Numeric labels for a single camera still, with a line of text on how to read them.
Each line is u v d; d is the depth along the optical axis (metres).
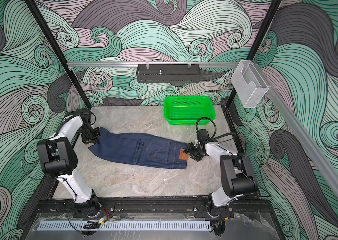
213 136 0.87
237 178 0.45
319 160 0.49
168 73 0.94
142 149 0.94
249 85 0.79
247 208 0.74
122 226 0.70
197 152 0.77
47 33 0.80
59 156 0.49
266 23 0.76
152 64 0.93
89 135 0.77
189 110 1.19
